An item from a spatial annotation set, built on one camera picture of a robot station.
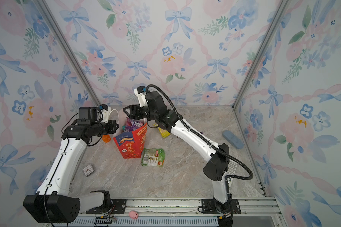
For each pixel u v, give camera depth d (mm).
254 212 761
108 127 656
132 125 840
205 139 483
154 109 546
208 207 732
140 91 615
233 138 977
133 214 704
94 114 589
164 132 1025
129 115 620
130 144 800
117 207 732
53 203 374
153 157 909
